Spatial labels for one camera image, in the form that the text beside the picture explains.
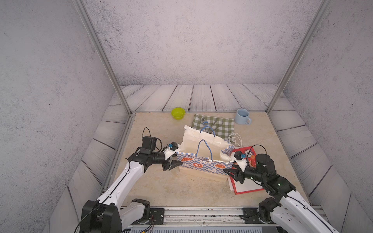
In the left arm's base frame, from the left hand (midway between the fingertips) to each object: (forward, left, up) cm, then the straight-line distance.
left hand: (181, 158), depth 77 cm
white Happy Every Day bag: (-3, -22, +6) cm, 23 cm away
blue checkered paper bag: (-4, -8, -4) cm, 9 cm away
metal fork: (+32, -24, -15) cm, 43 cm away
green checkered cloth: (+33, -28, -15) cm, 46 cm away
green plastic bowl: (+47, +4, -14) cm, 49 cm away
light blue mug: (+38, -44, -10) cm, 59 cm away
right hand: (-5, -24, 0) cm, 24 cm away
